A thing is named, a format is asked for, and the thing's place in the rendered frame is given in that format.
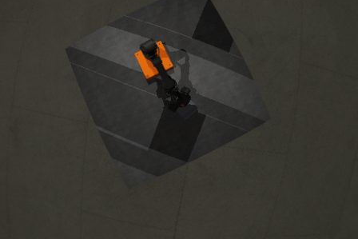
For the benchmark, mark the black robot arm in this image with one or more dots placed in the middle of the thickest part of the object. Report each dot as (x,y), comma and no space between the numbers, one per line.
(149,49)

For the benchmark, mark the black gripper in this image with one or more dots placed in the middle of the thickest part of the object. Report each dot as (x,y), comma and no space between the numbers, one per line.
(184,91)

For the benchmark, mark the dark grey flat panel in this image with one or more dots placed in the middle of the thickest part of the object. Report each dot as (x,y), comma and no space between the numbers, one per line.
(188,110)

